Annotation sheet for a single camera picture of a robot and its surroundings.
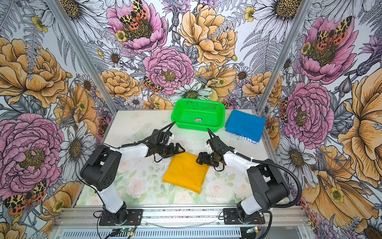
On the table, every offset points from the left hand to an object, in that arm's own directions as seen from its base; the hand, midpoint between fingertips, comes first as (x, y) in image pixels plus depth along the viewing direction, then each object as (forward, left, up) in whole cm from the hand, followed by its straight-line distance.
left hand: (179, 155), depth 92 cm
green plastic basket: (+38, -13, -4) cm, 40 cm away
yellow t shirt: (-10, -4, -2) cm, 10 cm away
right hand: (-7, -14, 0) cm, 16 cm away
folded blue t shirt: (+24, -47, 0) cm, 53 cm away
